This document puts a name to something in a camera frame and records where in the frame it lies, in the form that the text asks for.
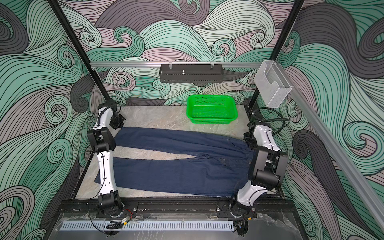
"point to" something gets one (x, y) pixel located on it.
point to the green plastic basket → (211, 109)
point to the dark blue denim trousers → (221, 167)
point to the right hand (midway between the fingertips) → (249, 142)
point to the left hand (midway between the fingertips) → (123, 123)
